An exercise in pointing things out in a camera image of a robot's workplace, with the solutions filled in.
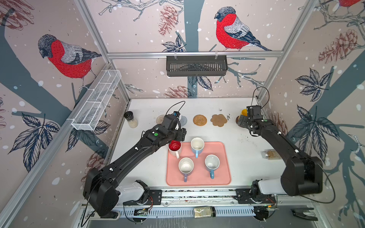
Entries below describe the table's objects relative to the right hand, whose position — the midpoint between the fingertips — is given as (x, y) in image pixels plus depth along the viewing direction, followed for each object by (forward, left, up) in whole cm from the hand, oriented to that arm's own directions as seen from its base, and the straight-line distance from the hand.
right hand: (246, 121), depth 88 cm
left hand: (-11, +39, +6) cm, 41 cm away
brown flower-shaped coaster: (+11, +14, -15) cm, 23 cm away
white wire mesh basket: (-14, +88, +17) cm, 91 cm away
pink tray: (-29, +29, -17) cm, 45 cm away
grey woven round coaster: (+9, +42, -14) cm, 45 cm away
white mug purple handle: (-25, +38, -13) cm, 47 cm away
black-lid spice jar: (+3, +78, -2) cm, 78 cm away
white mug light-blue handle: (-13, +31, -10) cm, 35 cm away
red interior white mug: (-14, +46, -12) cm, 49 cm away
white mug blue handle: (-23, +22, -12) cm, 34 cm away
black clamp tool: (-46, -21, -13) cm, 52 cm away
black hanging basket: (+37, +20, +16) cm, 45 cm away
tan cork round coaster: (+10, +28, -14) cm, 33 cm away
